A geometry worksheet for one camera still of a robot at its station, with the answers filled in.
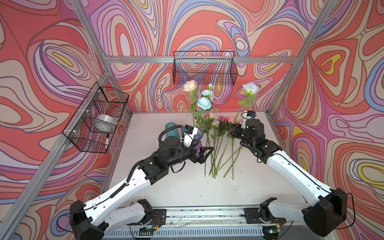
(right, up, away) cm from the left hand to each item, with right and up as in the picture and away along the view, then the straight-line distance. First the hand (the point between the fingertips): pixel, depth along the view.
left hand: (207, 145), depth 64 cm
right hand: (+14, +7, +14) cm, 21 cm away
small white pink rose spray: (+7, +8, +43) cm, 44 cm away
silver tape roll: (-49, +12, +9) cm, 52 cm away
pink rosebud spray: (+18, +10, +46) cm, 50 cm away
